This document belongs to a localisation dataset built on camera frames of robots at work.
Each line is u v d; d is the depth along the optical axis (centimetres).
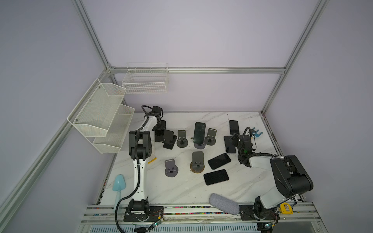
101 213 75
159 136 104
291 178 47
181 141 100
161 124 99
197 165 86
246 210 75
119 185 83
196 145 101
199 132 94
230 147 107
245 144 72
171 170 84
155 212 74
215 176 85
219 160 93
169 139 96
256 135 105
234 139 88
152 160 93
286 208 74
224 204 75
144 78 96
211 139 100
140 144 64
